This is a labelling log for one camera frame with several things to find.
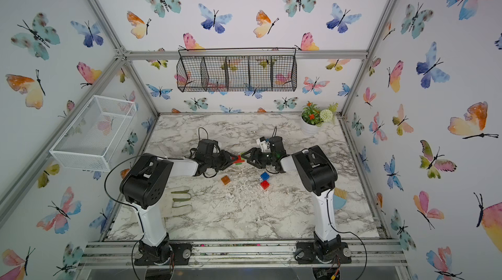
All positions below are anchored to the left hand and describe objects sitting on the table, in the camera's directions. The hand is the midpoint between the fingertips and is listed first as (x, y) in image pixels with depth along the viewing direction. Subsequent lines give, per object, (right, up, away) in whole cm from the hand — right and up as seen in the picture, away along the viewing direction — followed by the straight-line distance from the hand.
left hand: (239, 158), depth 97 cm
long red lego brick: (0, -1, -1) cm, 1 cm away
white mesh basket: (-60, +11, -13) cm, 63 cm away
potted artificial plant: (+36, +20, +2) cm, 41 cm away
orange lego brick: (-6, -10, -4) cm, 12 cm away
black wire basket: (-1, +44, +1) cm, 44 cm away
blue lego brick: (+13, -8, -4) cm, 15 cm away
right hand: (+3, +1, -2) cm, 4 cm away
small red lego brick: (+12, -12, -6) cm, 18 cm away
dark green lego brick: (0, -3, +1) cm, 3 cm away
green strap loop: (-26, -15, -7) cm, 30 cm away
